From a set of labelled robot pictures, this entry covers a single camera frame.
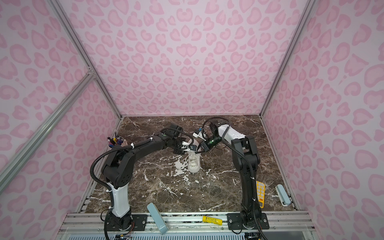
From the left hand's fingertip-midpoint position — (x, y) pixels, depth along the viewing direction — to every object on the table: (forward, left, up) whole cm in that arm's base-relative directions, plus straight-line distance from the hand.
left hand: (188, 143), depth 94 cm
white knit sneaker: (-13, -3, +1) cm, 14 cm away
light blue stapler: (-31, -49, -4) cm, 58 cm away
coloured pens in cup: (0, +44, +4) cm, 45 cm away
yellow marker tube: (-41, -12, -5) cm, 43 cm away
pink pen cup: (-1, +40, +2) cm, 40 cm away
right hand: (-5, -6, +1) cm, 8 cm away
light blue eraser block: (-43, +12, -3) cm, 45 cm away
